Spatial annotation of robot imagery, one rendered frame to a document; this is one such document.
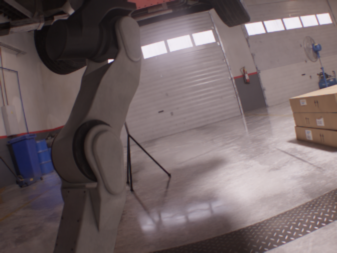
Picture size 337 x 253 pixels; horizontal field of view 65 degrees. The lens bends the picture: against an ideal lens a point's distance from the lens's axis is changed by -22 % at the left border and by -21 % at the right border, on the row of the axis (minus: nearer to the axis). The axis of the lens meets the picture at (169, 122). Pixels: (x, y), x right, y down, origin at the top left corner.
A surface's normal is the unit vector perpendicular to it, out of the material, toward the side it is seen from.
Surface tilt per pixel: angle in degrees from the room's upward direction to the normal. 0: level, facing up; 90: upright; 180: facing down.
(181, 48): 90
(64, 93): 90
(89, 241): 90
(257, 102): 90
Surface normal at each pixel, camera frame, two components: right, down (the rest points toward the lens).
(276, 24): 0.00, 0.03
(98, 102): 0.76, -0.19
